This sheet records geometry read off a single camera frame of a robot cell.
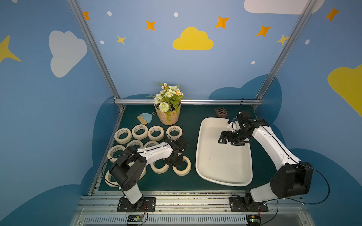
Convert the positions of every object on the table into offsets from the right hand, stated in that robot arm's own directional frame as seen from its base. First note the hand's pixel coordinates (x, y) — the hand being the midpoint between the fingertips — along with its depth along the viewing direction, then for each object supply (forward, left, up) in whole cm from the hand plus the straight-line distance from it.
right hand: (227, 140), depth 83 cm
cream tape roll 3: (+15, +48, -13) cm, 52 cm away
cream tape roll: (+3, +69, -13) cm, 70 cm away
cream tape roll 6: (-16, +40, -12) cm, 45 cm away
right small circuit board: (-37, -13, -18) cm, 43 cm away
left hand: (-9, +30, -14) cm, 34 cm away
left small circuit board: (-40, +49, -16) cm, 65 cm away
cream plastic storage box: (-7, +2, -17) cm, 18 cm away
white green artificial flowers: (+20, +37, +13) cm, 44 cm away
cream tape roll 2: (+15, +62, -12) cm, 65 cm away
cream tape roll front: (-17, +26, -11) cm, 33 cm away
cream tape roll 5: (+2, +60, -12) cm, 61 cm away
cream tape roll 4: (+16, +34, -13) cm, 40 cm away
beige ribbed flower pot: (+14, +37, +1) cm, 40 cm away
